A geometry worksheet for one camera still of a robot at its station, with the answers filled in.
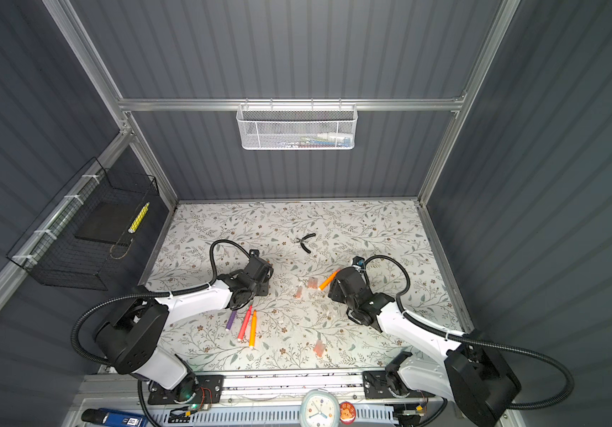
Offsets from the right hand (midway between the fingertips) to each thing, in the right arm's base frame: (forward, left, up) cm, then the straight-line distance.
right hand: (340, 286), depth 87 cm
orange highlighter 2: (-12, +28, -6) cm, 31 cm away
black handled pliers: (+25, +13, -6) cm, 29 cm away
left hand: (+4, +27, -3) cm, 28 cm away
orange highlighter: (+6, +3, -7) cm, 10 cm away
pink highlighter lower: (-11, +31, -5) cm, 34 cm away
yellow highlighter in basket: (+11, +60, +23) cm, 65 cm away
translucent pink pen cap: (+2, +14, -7) cm, 16 cm away
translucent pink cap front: (-18, +7, -6) cm, 20 cm away
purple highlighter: (-9, +36, -6) cm, 38 cm away
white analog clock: (-33, +7, -4) cm, 34 cm away
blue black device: (-35, +61, -2) cm, 70 cm away
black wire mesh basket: (+2, +72, +24) cm, 76 cm away
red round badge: (-34, 0, -6) cm, 34 cm away
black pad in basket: (+8, +66, +25) cm, 71 cm away
